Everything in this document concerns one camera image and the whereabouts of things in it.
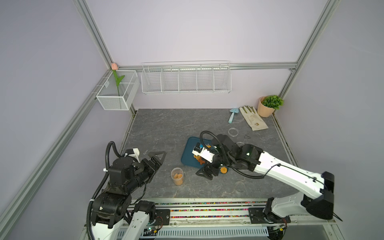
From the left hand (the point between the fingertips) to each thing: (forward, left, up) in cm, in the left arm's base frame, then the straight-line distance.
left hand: (163, 160), depth 62 cm
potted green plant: (+47, -69, -17) cm, 85 cm away
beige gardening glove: (+44, -61, -29) cm, 81 cm away
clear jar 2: (+26, -39, -20) cm, 51 cm away
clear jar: (+3, -3, -26) cm, 26 cm away
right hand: (0, -16, -7) cm, 17 cm away
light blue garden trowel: (+54, -49, -28) cm, 78 cm away
